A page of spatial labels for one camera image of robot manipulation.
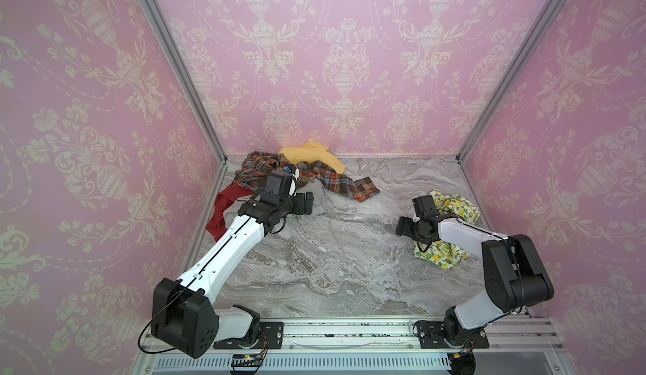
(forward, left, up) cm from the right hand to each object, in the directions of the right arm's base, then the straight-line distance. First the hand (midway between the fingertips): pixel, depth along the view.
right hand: (407, 229), depth 95 cm
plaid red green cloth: (+30, +60, +7) cm, 68 cm away
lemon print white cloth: (-10, -11, -1) cm, 15 cm away
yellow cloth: (+40, +36, +6) cm, 54 cm away
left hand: (+3, +38, +20) cm, 43 cm away
